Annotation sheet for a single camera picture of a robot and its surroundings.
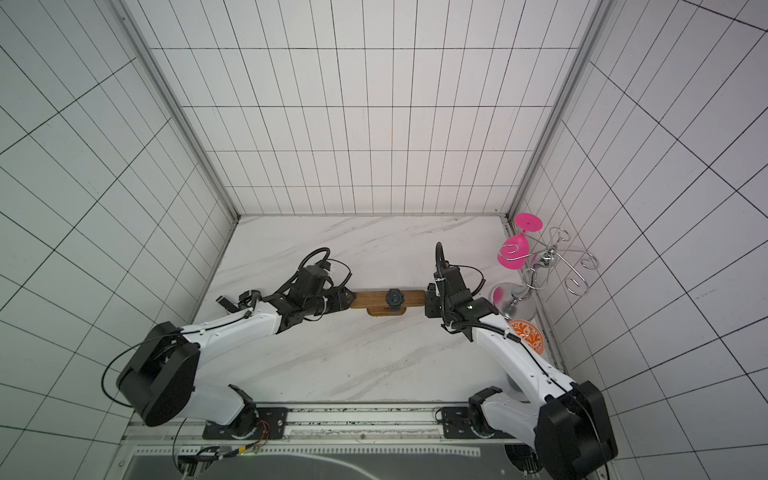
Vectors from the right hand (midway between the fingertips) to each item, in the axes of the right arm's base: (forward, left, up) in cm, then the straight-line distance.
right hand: (434, 293), depth 86 cm
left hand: (-3, +26, -2) cm, 26 cm away
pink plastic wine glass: (+4, -19, +16) cm, 25 cm away
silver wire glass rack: (+3, -26, -8) cm, 27 cm away
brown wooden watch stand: (-3, +17, -3) cm, 17 cm away
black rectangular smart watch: (-3, +66, -6) cm, 66 cm away
